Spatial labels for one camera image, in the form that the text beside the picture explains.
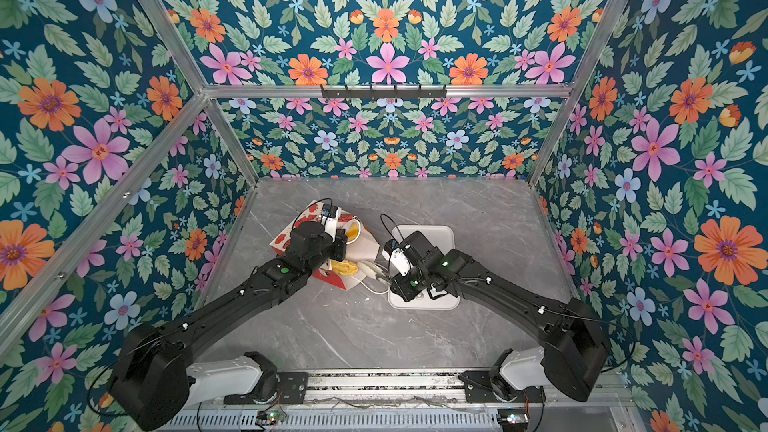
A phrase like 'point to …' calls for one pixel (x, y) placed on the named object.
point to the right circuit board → (512, 416)
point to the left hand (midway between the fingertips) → (348, 224)
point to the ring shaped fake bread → (353, 230)
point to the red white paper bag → (362, 246)
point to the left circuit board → (270, 417)
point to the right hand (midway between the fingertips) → (395, 283)
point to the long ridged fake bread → (344, 268)
